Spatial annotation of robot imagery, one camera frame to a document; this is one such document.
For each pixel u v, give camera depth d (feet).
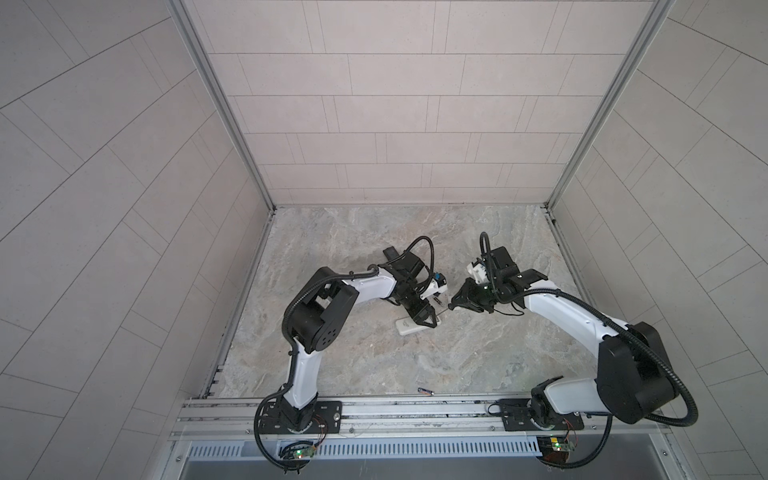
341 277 1.78
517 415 2.33
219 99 2.79
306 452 2.11
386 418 2.37
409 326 2.71
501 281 2.15
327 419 2.32
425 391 2.47
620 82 2.71
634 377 1.34
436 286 2.69
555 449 2.23
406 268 2.49
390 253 3.32
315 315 1.65
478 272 2.60
